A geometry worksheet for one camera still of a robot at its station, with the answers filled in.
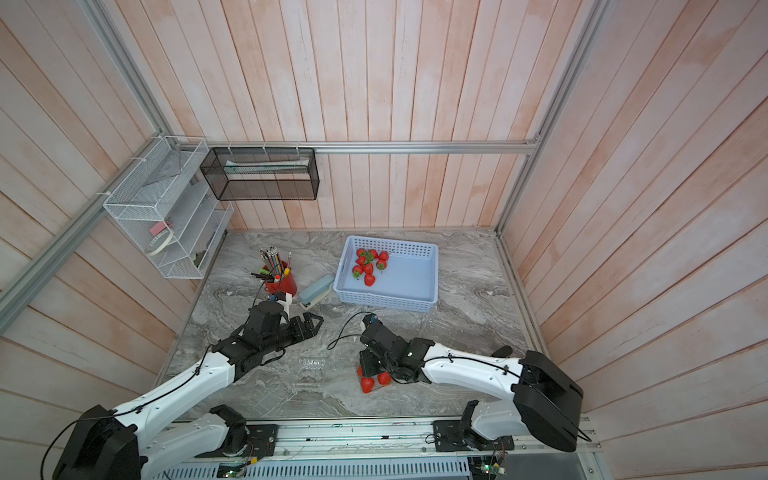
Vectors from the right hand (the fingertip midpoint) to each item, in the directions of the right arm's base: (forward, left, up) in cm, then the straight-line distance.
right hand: (362, 358), depth 81 cm
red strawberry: (-6, -2, -3) cm, 7 cm away
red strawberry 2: (-5, -6, -3) cm, 8 cm away
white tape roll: (+23, +57, +22) cm, 65 cm away
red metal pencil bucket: (+22, +26, +4) cm, 34 cm away
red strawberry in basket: (+32, +4, -3) cm, 33 cm away
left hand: (+7, +14, +3) cm, 16 cm away
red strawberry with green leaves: (+36, -4, -4) cm, 37 cm away
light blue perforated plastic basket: (+29, -14, -6) cm, 33 cm away
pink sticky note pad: (+27, +57, +24) cm, 68 cm away
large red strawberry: (+30, 0, -4) cm, 30 cm away
